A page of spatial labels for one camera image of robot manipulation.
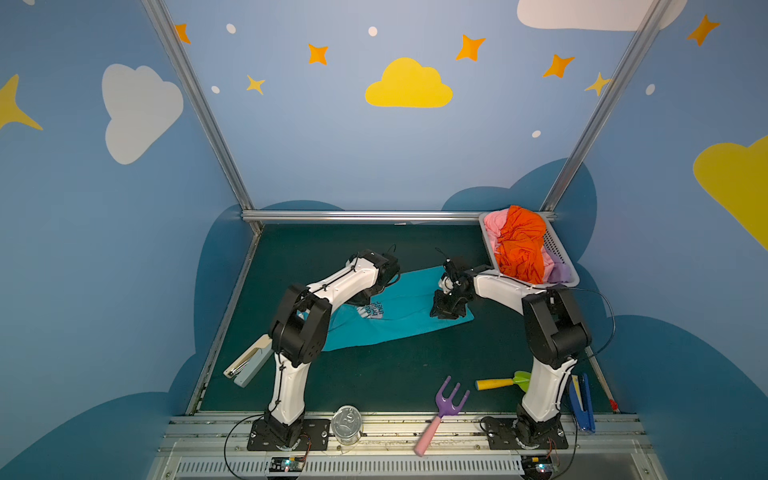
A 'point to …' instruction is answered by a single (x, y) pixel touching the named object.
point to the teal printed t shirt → (402, 311)
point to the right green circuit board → (537, 466)
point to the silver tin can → (346, 425)
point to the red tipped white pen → (613, 404)
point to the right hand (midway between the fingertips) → (435, 311)
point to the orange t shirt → (520, 246)
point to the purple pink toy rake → (445, 406)
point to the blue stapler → (581, 404)
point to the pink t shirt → (495, 221)
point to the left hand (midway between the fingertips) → (347, 300)
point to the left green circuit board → (287, 464)
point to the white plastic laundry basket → (554, 239)
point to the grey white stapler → (240, 367)
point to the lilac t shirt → (560, 272)
